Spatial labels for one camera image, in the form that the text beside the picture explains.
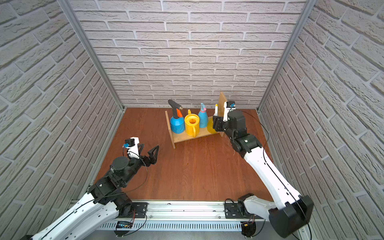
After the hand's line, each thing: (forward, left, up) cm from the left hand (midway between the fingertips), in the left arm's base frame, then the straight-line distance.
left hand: (150, 142), depth 71 cm
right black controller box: (-34, -48, -24) cm, 63 cm away
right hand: (+11, -31, +7) cm, 34 cm away
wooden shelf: (+14, -9, -18) cm, 25 cm away
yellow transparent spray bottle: (+20, -32, -13) cm, 40 cm away
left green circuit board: (-31, +13, -28) cm, 44 cm away
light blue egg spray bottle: (+22, -27, -6) cm, 36 cm away
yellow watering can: (+17, -20, -6) cm, 27 cm away
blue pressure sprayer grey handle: (+20, -11, -9) cm, 24 cm away
